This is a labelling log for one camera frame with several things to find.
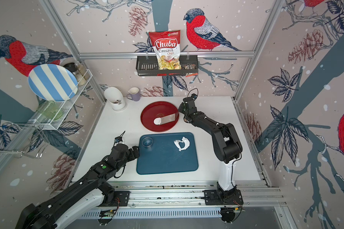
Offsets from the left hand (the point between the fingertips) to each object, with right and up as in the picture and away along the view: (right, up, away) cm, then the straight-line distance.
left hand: (136, 146), depth 84 cm
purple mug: (-10, +35, +30) cm, 47 cm away
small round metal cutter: (+5, +1, +9) cm, 10 cm away
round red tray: (+9, +23, +33) cm, 41 cm away
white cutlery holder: (-23, +33, +22) cm, 46 cm away
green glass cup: (-39, +22, -15) cm, 47 cm away
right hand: (+27, +26, +14) cm, 40 cm away
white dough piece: (+31, 0, +11) cm, 33 cm away
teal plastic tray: (+13, -7, +8) cm, 16 cm away
